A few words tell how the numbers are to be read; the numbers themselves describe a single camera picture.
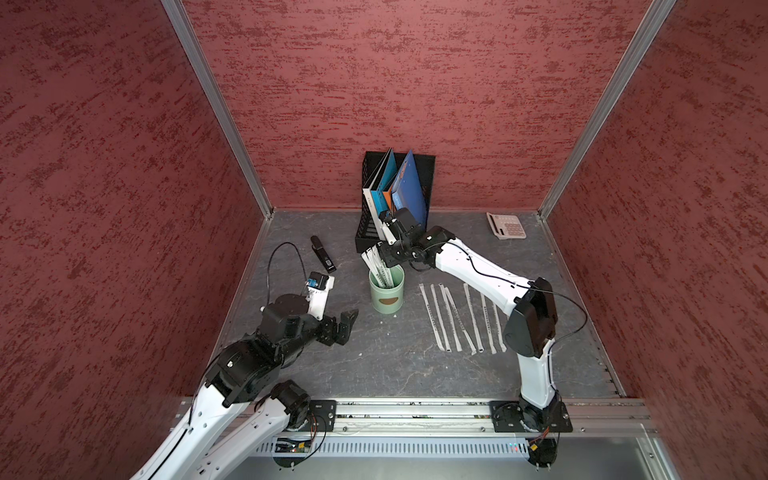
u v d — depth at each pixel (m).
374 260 0.84
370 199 0.88
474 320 0.92
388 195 0.85
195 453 0.40
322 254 1.06
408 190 1.01
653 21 0.72
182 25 0.72
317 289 0.56
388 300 0.87
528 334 0.49
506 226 1.14
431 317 0.92
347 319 0.59
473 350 0.85
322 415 0.74
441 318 0.92
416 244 0.62
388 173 0.92
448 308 0.94
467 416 0.76
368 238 1.07
